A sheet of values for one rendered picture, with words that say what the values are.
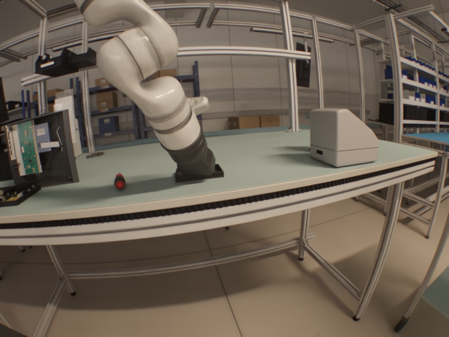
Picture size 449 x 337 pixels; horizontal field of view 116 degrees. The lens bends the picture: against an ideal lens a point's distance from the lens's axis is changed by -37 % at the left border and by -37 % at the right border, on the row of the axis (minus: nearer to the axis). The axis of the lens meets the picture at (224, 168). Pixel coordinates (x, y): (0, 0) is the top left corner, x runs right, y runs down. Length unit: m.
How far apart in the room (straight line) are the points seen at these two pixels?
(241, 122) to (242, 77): 1.45
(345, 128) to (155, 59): 0.45
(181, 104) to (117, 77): 0.11
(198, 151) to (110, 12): 0.27
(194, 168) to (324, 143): 0.34
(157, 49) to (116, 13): 0.07
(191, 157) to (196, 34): 4.71
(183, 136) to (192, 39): 4.69
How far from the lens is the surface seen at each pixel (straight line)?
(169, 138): 0.35
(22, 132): 0.76
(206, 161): 0.43
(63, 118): 0.68
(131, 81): 0.28
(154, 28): 0.28
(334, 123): 0.56
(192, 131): 0.36
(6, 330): 0.51
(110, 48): 0.27
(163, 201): 0.41
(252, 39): 5.33
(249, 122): 3.91
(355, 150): 0.61
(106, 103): 4.40
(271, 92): 5.23
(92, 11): 0.29
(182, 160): 0.40
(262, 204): 0.46
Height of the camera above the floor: 1.14
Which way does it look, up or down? 14 degrees down
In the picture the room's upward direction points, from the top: 4 degrees counter-clockwise
